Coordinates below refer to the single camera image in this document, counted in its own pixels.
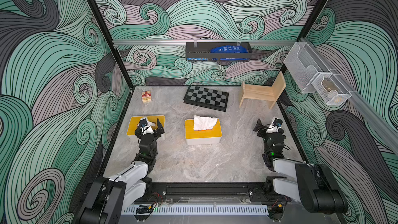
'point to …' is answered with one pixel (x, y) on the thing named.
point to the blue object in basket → (229, 49)
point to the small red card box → (146, 96)
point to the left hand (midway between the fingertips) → (149, 120)
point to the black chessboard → (207, 98)
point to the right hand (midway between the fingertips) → (269, 122)
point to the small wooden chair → (269, 93)
